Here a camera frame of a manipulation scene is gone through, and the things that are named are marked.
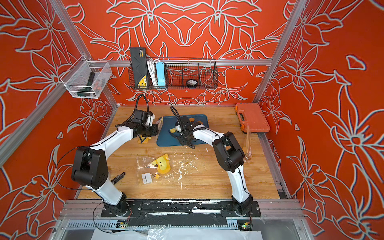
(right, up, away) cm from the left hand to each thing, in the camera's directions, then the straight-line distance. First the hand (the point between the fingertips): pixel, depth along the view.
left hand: (159, 129), depth 91 cm
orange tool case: (+64, +7, +14) cm, 66 cm away
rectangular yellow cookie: (+7, -1, +12) cm, 13 cm away
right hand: (+13, -7, +4) cm, 15 cm away
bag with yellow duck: (-4, -23, -8) cm, 25 cm away
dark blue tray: (+2, -6, +9) cm, 11 cm away
